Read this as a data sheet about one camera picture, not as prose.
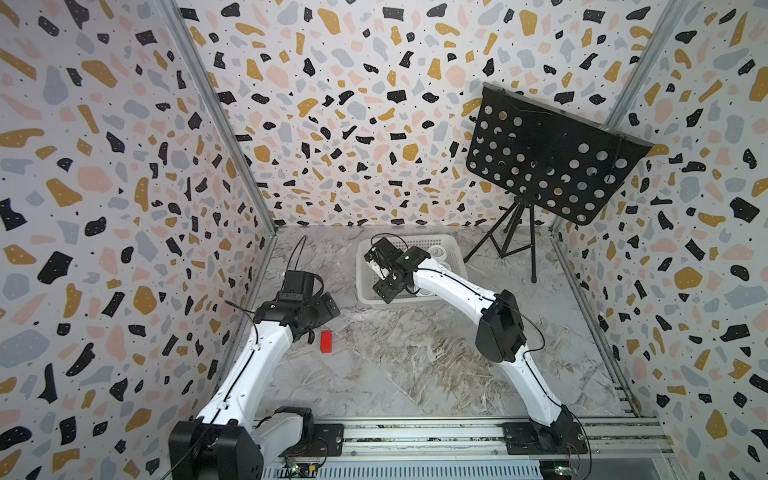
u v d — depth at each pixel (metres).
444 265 1.00
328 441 0.73
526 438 0.73
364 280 0.92
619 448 0.74
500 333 0.59
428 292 0.66
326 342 0.90
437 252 1.06
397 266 0.68
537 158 0.79
